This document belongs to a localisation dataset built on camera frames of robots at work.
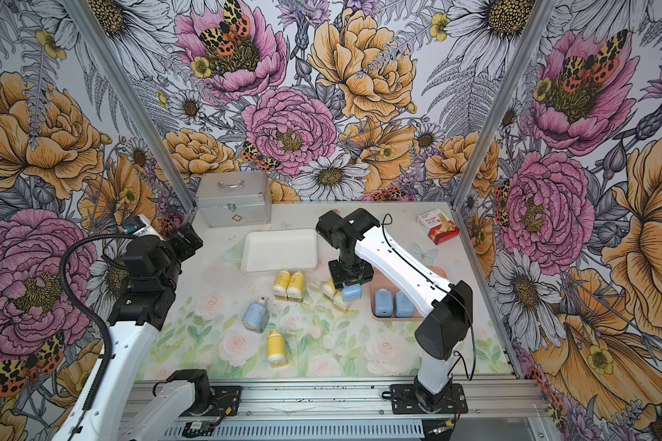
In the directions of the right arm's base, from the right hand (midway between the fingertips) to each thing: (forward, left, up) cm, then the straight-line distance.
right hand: (351, 290), depth 74 cm
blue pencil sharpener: (-1, +28, -11) cm, 30 cm away
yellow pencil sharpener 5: (-12, +21, -11) cm, 27 cm away
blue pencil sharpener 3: (+2, -10, -13) cm, 16 cm away
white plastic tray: (+28, +25, -18) cm, 42 cm away
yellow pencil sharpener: (+9, +22, -12) cm, 26 cm away
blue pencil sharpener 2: (-1, 0, 0) cm, 1 cm away
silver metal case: (+42, +41, -4) cm, 59 cm away
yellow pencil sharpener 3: (+7, +7, -12) cm, 16 cm away
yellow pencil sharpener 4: (+3, +4, -13) cm, 14 cm away
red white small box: (+34, -36, -16) cm, 52 cm away
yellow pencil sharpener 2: (+7, +17, -12) cm, 22 cm away
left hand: (+10, +45, +10) cm, 47 cm away
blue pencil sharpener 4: (+1, -16, -12) cm, 20 cm away
